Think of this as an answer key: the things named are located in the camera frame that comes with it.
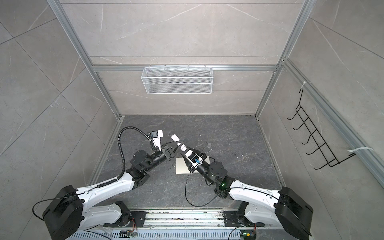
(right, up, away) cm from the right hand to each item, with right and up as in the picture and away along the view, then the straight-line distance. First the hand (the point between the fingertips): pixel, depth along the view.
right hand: (186, 148), depth 71 cm
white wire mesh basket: (-10, +43, +30) cm, 53 cm away
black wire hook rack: (+59, +1, -8) cm, 60 cm away
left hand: (-1, +4, -5) cm, 7 cm away
